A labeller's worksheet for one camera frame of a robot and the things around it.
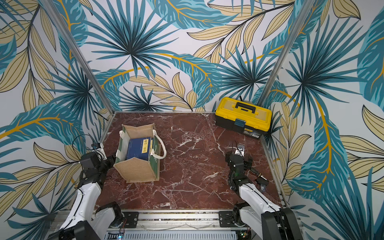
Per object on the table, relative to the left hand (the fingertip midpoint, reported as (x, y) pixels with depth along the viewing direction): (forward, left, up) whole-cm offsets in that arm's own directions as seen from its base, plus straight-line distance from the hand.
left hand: (112, 156), depth 83 cm
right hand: (+3, -73, 0) cm, 73 cm away
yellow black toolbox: (+27, -77, +6) cm, 82 cm away
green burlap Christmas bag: (-9, -16, +3) cm, 19 cm away
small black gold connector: (-7, -84, -10) cm, 85 cm away
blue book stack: (+4, -15, +3) cm, 16 cm away
